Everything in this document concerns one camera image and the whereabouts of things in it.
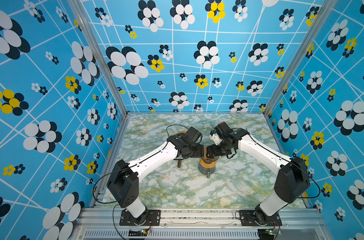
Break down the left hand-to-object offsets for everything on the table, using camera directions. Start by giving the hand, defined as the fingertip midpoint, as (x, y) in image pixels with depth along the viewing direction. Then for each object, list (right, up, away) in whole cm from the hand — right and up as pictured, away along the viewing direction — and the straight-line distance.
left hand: (201, 152), depth 81 cm
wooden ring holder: (+4, -7, 0) cm, 8 cm away
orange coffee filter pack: (+9, +16, -12) cm, 22 cm away
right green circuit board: (+30, -36, -12) cm, 48 cm away
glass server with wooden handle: (-12, -7, +6) cm, 15 cm away
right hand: (+8, -1, +4) cm, 9 cm away
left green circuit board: (-29, -36, -11) cm, 48 cm away
